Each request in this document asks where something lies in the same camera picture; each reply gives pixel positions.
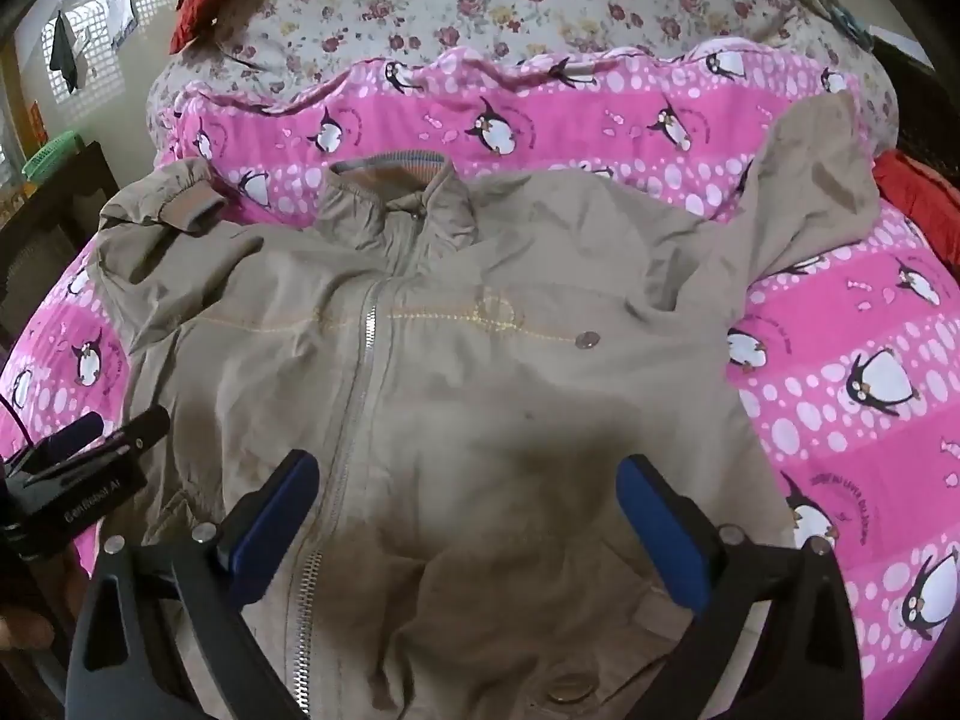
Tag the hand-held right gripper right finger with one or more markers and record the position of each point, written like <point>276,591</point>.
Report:
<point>667,532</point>

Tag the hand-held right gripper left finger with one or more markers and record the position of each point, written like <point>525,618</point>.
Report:
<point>270,532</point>

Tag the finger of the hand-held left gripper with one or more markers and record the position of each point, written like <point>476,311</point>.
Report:
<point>71,435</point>
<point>131,431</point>

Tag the beige zip jacket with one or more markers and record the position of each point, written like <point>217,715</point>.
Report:
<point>480,390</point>

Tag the person's left hand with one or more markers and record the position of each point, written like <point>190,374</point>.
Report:
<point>26,626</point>

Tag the dark wooden furniture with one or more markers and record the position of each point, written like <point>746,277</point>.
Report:
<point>52,240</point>

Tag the pink penguin print blanket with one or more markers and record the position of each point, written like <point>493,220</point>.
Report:
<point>847,390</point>

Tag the green plastic basket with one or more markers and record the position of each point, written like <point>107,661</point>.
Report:
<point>52,154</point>

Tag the dark hanging cloth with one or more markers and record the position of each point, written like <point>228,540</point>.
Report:
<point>66,52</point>

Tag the red cloth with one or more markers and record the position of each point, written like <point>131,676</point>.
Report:
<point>919,195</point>

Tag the small teal object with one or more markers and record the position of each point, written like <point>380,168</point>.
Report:
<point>832,7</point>

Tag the floral bedsheet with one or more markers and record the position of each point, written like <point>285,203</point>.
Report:
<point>525,0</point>

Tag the dark bed frame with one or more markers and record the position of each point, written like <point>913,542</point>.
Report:
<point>922,90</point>

